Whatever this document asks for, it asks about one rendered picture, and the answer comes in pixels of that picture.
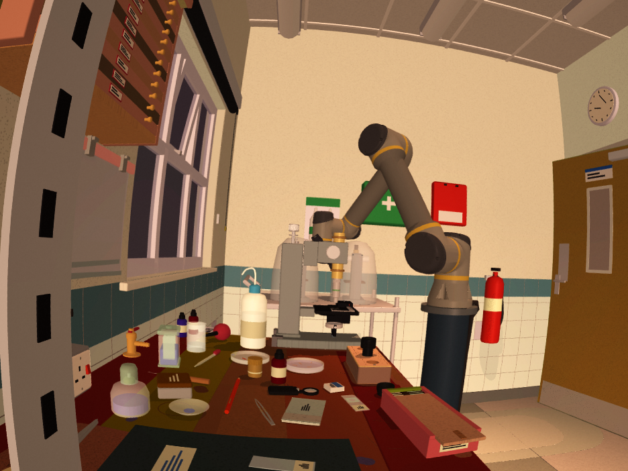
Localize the brown box with white base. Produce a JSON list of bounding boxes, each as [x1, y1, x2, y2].
[[156, 372, 194, 400]]

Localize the orange box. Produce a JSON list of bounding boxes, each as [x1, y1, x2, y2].
[[0, 0, 46, 48]]

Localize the glass spirit lamp green cap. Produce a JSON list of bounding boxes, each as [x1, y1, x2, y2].
[[109, 362, 151, 419]]

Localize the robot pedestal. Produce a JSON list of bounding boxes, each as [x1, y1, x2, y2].
[[419, 303, 480, 414]]

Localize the white side table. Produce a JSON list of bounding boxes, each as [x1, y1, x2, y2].
[[259, 287, 402, 365]]

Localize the white wash bottle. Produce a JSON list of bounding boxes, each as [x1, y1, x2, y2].
[[240, 267, 269, 351]]

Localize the red box with wooden lid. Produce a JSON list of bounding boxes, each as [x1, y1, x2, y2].
[[379, 385, 487, 460]]

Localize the brass microscope tube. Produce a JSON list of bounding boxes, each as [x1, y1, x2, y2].
[[330, 233, 348, 302]]

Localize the white petri dish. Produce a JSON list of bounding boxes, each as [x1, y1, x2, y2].
[[229, 350, 271, 366]]

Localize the dark bench mat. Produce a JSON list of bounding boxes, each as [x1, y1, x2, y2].
[[97, 423, 362, 471]]

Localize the green first aid box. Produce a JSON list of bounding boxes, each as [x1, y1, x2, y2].
[[361, 180, 409, 228]]

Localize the grey wall board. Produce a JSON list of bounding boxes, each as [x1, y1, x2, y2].
[[70, 146, 132, 280]]

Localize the glass bell jar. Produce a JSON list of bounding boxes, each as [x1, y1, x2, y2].
[[271, 240, 325, 303], [342, 239, 379, 302]]

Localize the round wall clock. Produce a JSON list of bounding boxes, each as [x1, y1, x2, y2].
[[587, 85, 621, 127]]

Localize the grey booklet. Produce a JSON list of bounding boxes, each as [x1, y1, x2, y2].
[[280, 396, 327, 427]]

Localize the grey metal tweezers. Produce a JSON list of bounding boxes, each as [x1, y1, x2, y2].
[[253, 397, 277, 427]]

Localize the red wall box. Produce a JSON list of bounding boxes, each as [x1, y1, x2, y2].
[[431, 180, 468, 228]]

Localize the cream paper with blue bars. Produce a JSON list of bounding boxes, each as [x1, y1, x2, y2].
[[148, 443, 198, 471]]

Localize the pink wall pipe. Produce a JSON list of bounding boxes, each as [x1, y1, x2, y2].
[[82, 135, 137, 176]]

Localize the orange gas tap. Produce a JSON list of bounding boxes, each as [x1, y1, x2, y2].
[[121, 327, 151, 358]]

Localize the white framed window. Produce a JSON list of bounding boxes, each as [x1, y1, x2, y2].
[[120, 38, 219, 293]]

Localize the beige ceiling pipe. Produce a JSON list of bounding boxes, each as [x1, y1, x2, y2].
[[277, 0, 301, 39]]

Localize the brown drawer cabinet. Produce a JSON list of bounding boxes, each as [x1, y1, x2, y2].
[[85, 0, 185, 148]]

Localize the pink petri dish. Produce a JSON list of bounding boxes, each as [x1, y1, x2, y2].
[[285, 356, 326, 375]]

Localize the white watch glass dish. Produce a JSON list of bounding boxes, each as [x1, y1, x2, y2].
[[168, 397, 211, 419]]

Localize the red bottle with black cap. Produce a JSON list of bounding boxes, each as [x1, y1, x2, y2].
[[270, 348, 289, 386]]

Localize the olive bench mat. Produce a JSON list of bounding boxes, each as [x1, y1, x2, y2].
[[95, 342, 233, 424]]

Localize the brown door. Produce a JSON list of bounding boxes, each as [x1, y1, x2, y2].
[[537, 144, 628, 435]]

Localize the red pencil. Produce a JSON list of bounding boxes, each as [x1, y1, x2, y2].
[[224, 376, 242, 416]]

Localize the dark roller blind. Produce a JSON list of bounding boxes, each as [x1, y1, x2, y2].
[[182, 0, 244, 115]]

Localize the white power socket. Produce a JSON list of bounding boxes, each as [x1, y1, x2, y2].
[[71, 343, 94, 397]]

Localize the grey card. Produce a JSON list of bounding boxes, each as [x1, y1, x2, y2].
[[248, 454, 318, 471]]

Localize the red fire extinguisher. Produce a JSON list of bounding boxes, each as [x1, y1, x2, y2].
[[479, 266, 506, 345]]

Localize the black microscope stage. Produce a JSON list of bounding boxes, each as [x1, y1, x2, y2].
[[313, 302, 358, 325]]

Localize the black magnifying glass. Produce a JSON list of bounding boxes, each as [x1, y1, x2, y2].
[[267, 384, 320, 398]]

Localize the wooden eyepiece rack block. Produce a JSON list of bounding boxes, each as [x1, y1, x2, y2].
[[345, 344, 391, 386]]

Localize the grey slotted column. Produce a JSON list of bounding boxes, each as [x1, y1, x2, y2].
[[0, 0, 117, 471]]

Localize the grey microscope body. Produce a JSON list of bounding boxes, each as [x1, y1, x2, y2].
[[271, 240, 362, 352]]

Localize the green glass staining jar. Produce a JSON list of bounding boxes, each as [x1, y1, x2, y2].
[[156, 324, 182, 369]]

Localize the green and white poster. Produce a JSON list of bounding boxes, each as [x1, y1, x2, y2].
[[305, 197, 342, 238]]

